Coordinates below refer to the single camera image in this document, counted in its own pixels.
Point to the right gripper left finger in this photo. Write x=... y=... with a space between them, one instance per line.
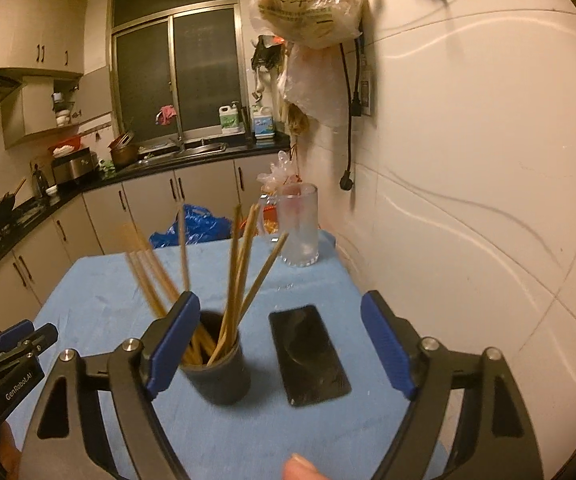
x=66 y=438

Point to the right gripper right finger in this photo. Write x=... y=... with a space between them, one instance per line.
x=494 y=438

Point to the wooden chopstick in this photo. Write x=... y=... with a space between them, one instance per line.
x=181 y=235
x=161 y=295
x=135 y=241
x=143 y=280
x=243 y=232
x=245 y=245
x=202 y=344
x=251 y=292
x=232 y=271

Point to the lower kitchen cabinets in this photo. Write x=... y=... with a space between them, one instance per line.
x=43 y=242

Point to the kitchen cabinets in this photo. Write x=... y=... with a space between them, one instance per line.
x=43 y=242
x=45 y=44

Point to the upper kitchen cabinets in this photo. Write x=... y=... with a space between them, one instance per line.
x=45 y=44

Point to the kitchen window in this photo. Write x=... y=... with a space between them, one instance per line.
x=183 y=53

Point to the person's left hand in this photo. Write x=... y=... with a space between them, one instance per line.
x=10 y=456

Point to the person's right hand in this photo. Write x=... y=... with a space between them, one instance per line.
x=299 y=468

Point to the blue table cloth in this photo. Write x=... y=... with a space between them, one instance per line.
x=98 y=304

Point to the black wok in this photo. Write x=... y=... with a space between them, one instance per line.
x=7 y=203

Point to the black utensil holder cup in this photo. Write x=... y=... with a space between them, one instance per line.
x=224 y=381

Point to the black smartphone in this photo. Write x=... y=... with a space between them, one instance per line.
x=310 y=368

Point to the silver toaster oven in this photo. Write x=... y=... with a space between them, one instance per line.
x=74 y=166

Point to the blue plastic bag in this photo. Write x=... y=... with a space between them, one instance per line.
x=201 y=226

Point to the brown pot by sink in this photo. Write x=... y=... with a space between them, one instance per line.
x=123 y=151

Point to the pink cloth on faucet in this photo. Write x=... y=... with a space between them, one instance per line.
x=166 y=115

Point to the clear glass pitcher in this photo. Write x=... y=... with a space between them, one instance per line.
x=296 y=208

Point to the white plastic bag counter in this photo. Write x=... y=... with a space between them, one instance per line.
x=281 y=172

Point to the green detergent jug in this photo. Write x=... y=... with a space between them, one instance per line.
x=229 y=119

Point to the blue detergent jug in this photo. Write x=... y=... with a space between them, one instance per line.
x=263 y=122

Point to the hanging bag of goods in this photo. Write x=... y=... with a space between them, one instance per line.
x=315 y=24

